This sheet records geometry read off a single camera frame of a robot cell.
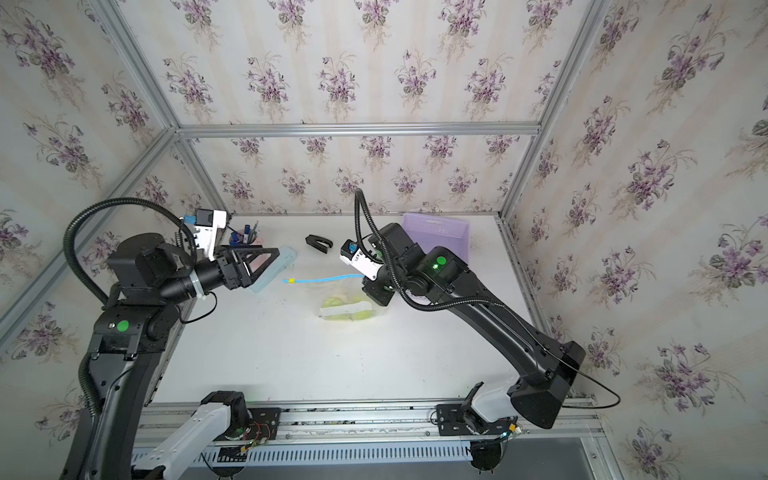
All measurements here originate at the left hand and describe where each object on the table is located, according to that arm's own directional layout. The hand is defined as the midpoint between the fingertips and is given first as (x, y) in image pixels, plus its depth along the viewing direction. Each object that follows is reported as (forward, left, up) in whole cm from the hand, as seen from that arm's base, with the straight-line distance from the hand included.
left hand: (270, 254), depth 58 cm
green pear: (+5, -9, -28) cm, 30 cm away
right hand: (+2, -20, -12) cm, 23 cm away
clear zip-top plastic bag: (0, -13, -13) cm, 18 cm away
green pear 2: (+1, -17, -29) cm, 33 cm away
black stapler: (+36, +4, -39) cm, 53 cm away
